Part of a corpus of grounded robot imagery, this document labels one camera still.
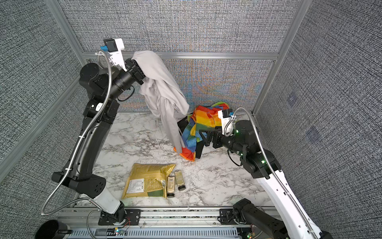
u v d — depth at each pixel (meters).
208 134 0.53
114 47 0.43
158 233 0.70
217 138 0.52
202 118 1.01
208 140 0.53
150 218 0.75
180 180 0.82
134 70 0.45
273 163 0.42
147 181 0.77
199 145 0.99
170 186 0.80
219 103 1.16
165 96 0.57
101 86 0.42
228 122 0.50
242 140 0.44
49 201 0.38
